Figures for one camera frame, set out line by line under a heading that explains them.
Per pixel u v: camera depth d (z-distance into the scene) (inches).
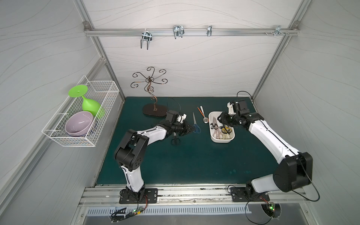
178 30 30.0
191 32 31.0
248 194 26.3
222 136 37.7
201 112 43.7
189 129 32.3
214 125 39.9
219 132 38.5
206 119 42.0
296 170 16.3
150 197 28.9
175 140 37.1
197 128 35.0
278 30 30.1
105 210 27.6
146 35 30.8
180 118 34.8
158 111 43.6
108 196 29.4
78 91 22.9
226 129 38.3
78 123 24.1
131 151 19.1
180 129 31.5
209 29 28.4
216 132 38.7
